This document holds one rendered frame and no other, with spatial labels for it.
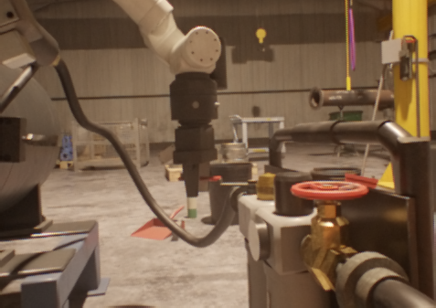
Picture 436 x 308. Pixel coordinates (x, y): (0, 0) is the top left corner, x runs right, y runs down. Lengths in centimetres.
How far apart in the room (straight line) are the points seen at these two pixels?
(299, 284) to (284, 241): 5
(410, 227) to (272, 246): 15
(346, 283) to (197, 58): 42
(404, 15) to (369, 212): 340
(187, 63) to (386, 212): 40
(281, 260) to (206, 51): 36
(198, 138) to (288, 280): 28
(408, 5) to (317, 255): 347
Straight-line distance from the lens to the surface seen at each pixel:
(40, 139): 66
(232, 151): 474
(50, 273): 97
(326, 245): 36
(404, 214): 34
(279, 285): 44
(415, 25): 370
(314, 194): 33
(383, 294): 29
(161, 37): 68
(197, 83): 60
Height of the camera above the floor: 56
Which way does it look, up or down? 1 degrees down
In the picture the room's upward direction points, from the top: 3 degrees counter-clockwise
